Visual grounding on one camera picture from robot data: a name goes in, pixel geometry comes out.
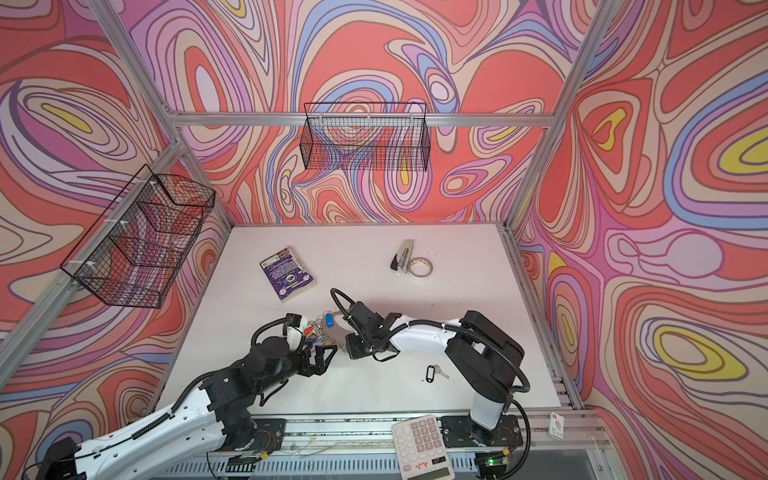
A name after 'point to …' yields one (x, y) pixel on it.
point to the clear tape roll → (420, 267)
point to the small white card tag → (556, 426)
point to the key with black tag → (431, 370)
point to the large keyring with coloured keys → (318, 332)
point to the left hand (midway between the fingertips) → (331, 346)
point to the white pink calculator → (421, 450)
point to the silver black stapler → (401, 260)
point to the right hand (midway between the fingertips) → (358, 355)
